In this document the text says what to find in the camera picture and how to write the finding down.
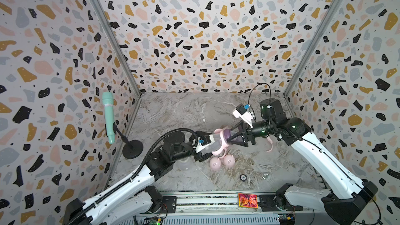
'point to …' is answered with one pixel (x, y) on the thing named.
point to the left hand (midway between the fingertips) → (217, 141)
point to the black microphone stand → (133, 149)
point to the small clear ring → (265, 175)
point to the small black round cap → (243, 177)
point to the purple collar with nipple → (226, 134)
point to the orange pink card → (248, 200)
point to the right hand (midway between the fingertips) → (231, 137)
